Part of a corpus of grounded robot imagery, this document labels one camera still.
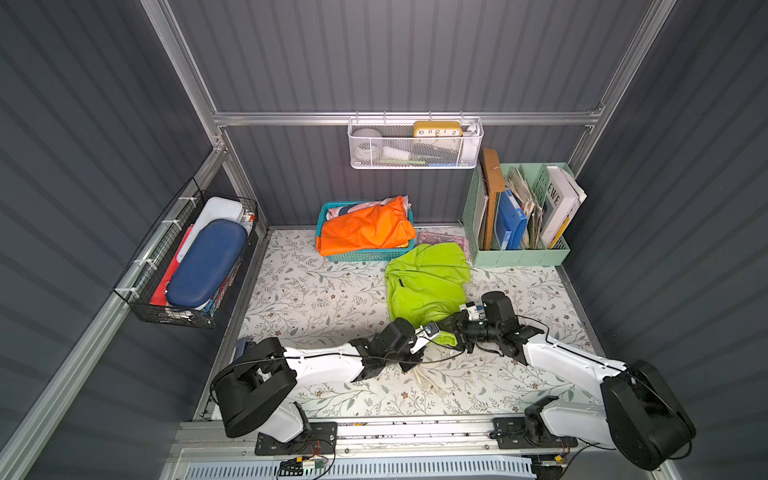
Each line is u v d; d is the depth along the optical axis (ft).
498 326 2.21
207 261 2.22
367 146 2.72
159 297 2.12
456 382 2.71
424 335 2.35
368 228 3.36
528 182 3.35
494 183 2.87
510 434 2.39
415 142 2.93
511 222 3.24
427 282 3.28
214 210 2.56
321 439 2.41
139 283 2.00
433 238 3.79
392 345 2.11
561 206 3.08
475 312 2.70
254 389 1.42
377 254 3.44
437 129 2.85
